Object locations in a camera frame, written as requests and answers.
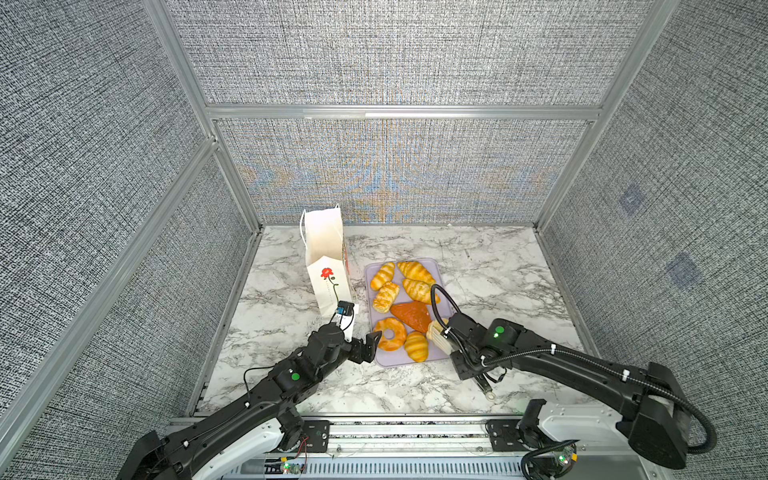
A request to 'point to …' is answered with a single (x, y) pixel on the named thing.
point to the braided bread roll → (385, 297)
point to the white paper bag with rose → (322, 231)
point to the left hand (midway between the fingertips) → (368, 330)
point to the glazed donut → (399, 333)
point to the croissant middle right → (420, 291)
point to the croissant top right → (413, 270)
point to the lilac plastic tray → (407, 299)
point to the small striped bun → (416, 346)
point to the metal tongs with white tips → (479, 380)
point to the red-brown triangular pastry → (415, 314)
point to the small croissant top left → (384, 275)
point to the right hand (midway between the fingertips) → (461, 365)
